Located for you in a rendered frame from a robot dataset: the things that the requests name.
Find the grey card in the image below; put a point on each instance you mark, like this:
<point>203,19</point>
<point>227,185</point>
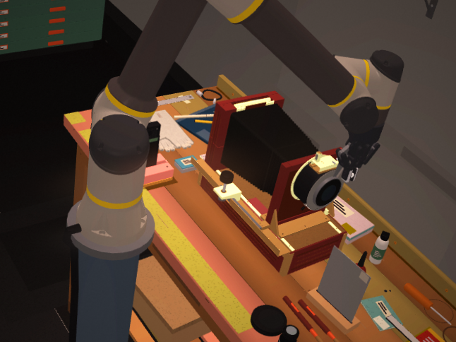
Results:
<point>342,285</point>

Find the steel blade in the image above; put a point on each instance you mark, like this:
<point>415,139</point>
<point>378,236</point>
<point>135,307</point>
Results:
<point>402,330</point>

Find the white gloves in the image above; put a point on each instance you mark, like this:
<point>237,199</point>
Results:
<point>172,132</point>

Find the black wall clip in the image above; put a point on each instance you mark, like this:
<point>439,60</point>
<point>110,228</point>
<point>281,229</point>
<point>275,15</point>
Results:
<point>431,9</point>

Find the black dropper bottle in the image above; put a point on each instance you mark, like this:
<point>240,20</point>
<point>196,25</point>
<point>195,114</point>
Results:
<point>362,262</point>

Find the orange wooden workbench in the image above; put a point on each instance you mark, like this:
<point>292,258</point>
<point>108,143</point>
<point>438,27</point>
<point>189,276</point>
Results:
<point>221,256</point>

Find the yellow pencil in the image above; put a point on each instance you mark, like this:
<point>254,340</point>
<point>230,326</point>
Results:
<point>203,121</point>

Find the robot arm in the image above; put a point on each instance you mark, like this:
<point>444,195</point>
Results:
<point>117,178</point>

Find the pink holder rack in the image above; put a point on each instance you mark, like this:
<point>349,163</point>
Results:
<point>160,173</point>

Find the black lens cap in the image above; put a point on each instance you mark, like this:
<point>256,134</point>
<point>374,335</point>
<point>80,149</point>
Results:
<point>268,320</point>

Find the steel ruler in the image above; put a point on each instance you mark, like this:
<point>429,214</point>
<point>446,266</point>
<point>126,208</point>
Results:
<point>174,100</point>

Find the cream knob bracket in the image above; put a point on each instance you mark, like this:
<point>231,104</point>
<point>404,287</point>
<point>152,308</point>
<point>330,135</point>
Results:
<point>228,194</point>

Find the orange screwdriver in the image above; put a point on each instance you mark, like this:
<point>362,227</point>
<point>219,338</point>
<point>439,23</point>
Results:
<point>416,294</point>

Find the red index plate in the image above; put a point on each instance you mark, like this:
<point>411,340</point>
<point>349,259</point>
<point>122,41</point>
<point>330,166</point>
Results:
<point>258,205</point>

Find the red camera spring back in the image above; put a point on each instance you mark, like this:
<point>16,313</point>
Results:
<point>221,142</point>

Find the pink notepad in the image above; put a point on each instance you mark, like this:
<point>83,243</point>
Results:
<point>358,224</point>

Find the red pen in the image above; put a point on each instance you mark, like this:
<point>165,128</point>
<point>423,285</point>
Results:
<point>299,315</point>
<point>317,319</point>

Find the white bottle black cap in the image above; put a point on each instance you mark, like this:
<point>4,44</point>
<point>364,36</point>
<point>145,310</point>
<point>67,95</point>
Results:
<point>378,249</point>

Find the black shutter with lens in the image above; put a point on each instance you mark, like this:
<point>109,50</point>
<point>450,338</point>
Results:
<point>313,187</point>

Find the cream press-focus tab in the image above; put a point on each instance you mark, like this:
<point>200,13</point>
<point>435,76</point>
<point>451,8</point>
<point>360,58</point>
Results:
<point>322,163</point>

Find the red camera front standard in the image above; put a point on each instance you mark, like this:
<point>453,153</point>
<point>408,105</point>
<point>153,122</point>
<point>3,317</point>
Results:
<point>285,192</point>

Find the teal paper card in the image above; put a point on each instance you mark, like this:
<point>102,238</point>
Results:
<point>374,306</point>

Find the green drawer cabinet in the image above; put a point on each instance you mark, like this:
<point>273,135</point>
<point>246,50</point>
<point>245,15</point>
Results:
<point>28,21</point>

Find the black focus knob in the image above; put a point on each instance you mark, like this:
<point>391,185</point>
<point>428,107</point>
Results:
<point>226,176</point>

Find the cream spring back clip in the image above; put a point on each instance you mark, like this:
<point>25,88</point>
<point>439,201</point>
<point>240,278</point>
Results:
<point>253,103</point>

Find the teal card box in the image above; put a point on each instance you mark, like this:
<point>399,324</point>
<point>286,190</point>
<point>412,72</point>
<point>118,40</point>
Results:
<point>185,164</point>

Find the black film holder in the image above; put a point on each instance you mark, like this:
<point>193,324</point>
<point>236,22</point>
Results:
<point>154,142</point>

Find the red wooden camera base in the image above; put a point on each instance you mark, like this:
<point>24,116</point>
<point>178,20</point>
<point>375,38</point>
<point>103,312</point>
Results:
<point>306,249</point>

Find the blue mat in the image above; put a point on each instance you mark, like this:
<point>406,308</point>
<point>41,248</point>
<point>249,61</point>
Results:
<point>199,133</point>

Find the red box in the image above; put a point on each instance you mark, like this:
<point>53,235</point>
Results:
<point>429,337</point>

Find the wooden card stand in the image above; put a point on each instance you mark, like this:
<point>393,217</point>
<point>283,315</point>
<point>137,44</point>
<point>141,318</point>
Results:
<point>320,306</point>

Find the black camera bellows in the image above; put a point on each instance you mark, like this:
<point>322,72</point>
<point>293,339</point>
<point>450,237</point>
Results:
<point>267,149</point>

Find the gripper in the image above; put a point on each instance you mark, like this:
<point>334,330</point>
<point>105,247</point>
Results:
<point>363,142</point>

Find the black loupe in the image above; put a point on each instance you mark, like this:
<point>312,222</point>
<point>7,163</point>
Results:
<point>290,334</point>

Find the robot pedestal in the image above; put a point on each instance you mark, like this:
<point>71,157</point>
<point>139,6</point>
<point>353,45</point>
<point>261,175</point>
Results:
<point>103,296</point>

